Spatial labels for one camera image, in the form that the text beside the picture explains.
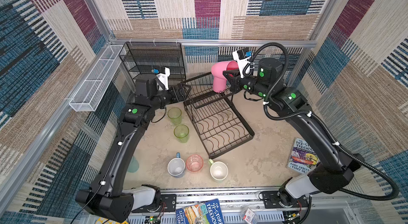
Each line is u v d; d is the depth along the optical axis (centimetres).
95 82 76
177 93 58
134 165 85
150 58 105
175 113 101
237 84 53
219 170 81
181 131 96
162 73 59
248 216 69
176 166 82
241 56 50
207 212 69
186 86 62
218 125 97
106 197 37
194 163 85
